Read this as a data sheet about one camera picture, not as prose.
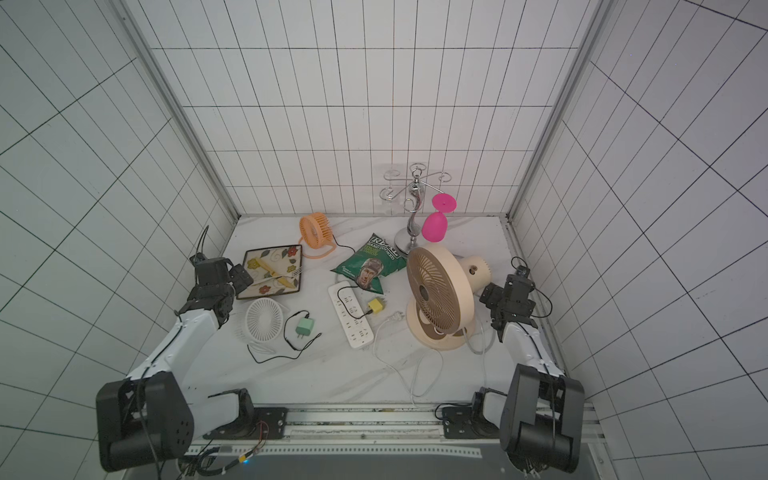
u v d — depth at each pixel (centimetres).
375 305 92
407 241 111
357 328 87
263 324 81
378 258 96
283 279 100
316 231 100
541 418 42
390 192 89
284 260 105
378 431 73
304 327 88
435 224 93
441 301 67
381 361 83
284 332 88
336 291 93
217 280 66
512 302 67
